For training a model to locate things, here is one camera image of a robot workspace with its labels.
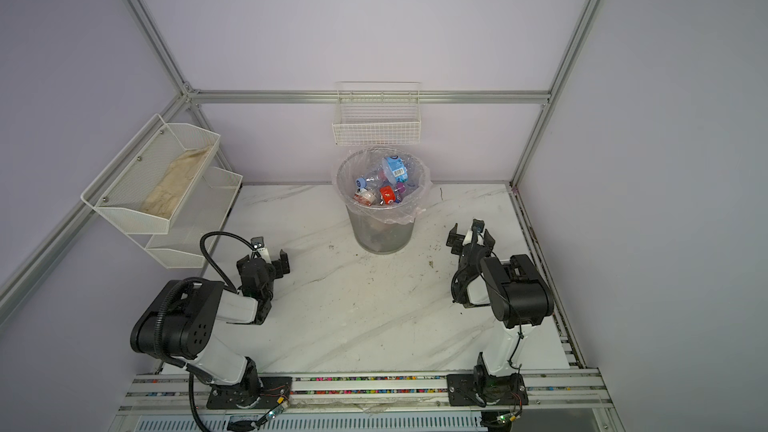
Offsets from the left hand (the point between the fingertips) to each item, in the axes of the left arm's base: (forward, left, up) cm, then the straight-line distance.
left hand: (264, 254), depth 94 cm
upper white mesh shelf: (+6, +24, +26) cm, 36 cm away
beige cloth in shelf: (+3, +18, +25) cm, 31 cm away
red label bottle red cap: (+10, -33, +16) cm, 38 cm away
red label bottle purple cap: (+7, -40, +20) cm, 45 cm away
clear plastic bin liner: (+22, -31, +20) cm, 43 cm away
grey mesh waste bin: (+5, -35, +2) cm, 36 cm away
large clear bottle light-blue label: (+16, -42, +22) cm, 50 cm away
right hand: (+7, -66, +7) cm, 67 cm away
